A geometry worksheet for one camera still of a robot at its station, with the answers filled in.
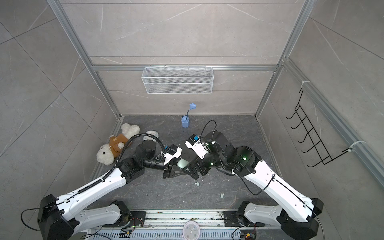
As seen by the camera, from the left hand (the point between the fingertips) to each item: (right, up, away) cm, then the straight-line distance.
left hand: (188, 165), depth 63 cm
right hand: (+1, +2, -1) cm, 2 cm away
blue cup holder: (-4, +21, +45) cm, 49 cm away
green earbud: (+18, -21, +17) cm, 32 cm away
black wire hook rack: (+58, +7, +1) cm, 58 cm away
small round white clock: (-28, +13, +43) cm, 53 cm away
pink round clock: (+1, -32, +6) cm, 32 cm away
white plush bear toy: (-51, +1, +27) cm, 58 cm away
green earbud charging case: (-2, +2, -3) cm, 4 cm away
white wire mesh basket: (-9, +49, +37) cm, 63 cm away
